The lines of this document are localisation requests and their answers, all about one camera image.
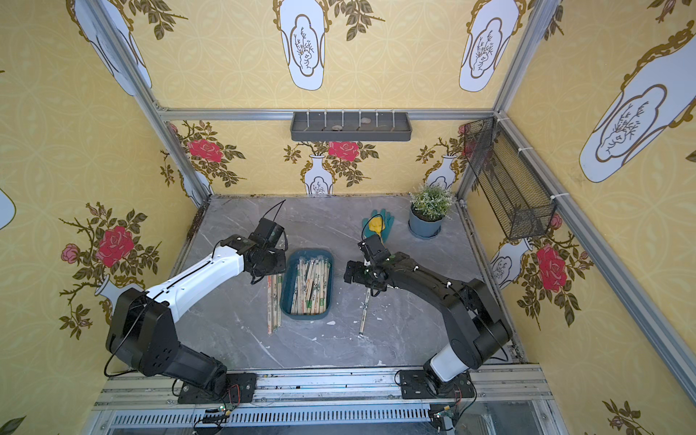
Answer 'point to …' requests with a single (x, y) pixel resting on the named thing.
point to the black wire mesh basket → (516, 200)
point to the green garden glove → (376, 224)
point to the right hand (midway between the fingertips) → (354, 281)
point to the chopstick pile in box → (312, 285)
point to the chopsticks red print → (269, 305)
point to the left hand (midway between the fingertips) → (284, 265)
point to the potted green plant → (430, 205)
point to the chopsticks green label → (279, 297)
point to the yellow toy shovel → (376, 224)
